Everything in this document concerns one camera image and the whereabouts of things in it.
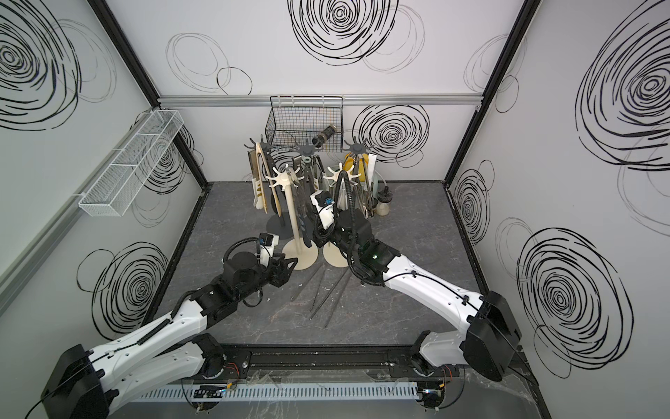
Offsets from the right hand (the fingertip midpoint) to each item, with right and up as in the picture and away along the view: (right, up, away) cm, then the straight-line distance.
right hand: (310, 213), depth 70 cm
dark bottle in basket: (+1, +25, +18) cm, 31 cm away
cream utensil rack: (-8, -17, +26) cm, 32 cm away
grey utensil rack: (-16, -5, +34) cm, 38 cm away
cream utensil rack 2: (+5, -17, +26) cm, 32 cm away
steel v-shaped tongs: (-4, -26, +19) cm, 32 cm away
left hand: (-7, -14, +8) cm, 17 cm away
